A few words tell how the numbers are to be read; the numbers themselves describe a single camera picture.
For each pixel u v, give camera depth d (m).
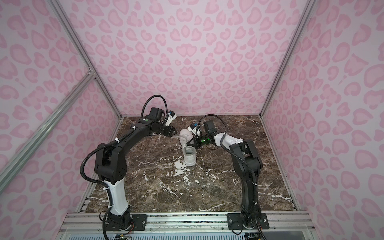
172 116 0.86
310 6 0.69
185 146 0.92
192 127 0.87
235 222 0.73
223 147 0.56
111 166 0.51
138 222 0.74
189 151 0.93
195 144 0.86
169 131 0.84
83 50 0.84
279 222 0.74
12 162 0.53
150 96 1.09
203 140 0.85
